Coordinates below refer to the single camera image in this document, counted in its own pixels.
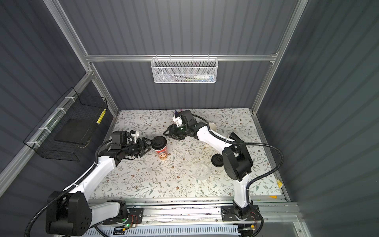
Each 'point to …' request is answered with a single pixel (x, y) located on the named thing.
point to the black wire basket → (66, 131)
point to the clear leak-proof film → (201, 171)
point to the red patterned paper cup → (162, 154)
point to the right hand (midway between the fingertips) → (167, 134)
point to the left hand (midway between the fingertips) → (155, 148)
